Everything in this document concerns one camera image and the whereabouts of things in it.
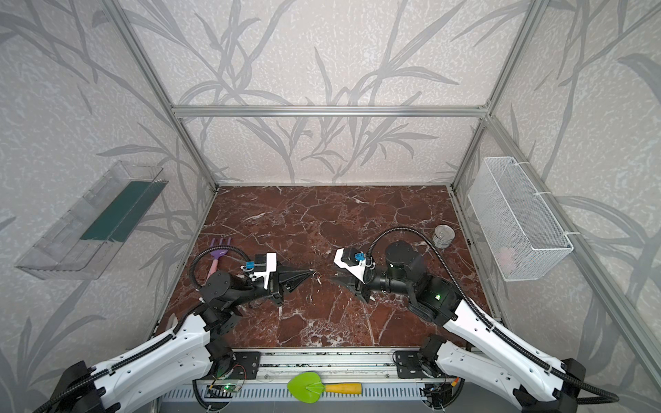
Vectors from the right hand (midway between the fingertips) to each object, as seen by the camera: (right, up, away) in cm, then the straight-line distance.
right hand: (334, 263), depth 62 cm
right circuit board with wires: (+30, -38, +9) cm, 49 cm away
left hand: (-5, -1, -2) cm, 6 cm away
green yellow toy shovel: (-8, -35, +6) cm, 37 cm away
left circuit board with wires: (-30, -36, +10) cm, 48 cm away
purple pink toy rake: (-47, -5, +34) cm, 58 cm away
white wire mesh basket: (+46, +6, -2) cm, 46 cm away
